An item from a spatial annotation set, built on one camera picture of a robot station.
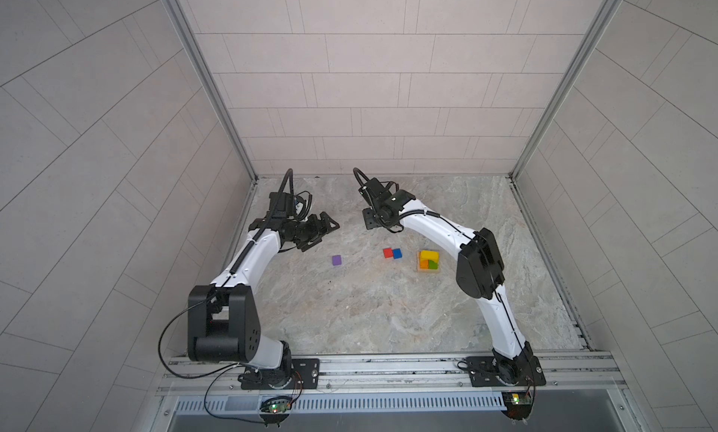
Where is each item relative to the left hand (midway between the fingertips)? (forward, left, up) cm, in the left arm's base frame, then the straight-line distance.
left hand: (336, 226), depth 84 cm
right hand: (+7, -10, -7) cm, 14 cm away
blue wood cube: (-2, -19, -14) cm, 24 cm away
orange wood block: (-7, -27, -12) cm, 31 cm away
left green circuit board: (-43, +11, -10) cm, 46 cm away
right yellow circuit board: (-42, -47, -14) cm, 65 cm away
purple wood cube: (-4, +1, -14) cm, 15 cm away
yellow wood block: (-6, -28, -7) cm, 29 cm away
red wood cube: (-1, -16, -14) cm, 21 cm away
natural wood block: (-8, -29, -13) cm, 33 cm away
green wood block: (-7, -30, -11) cm, 33 cm away
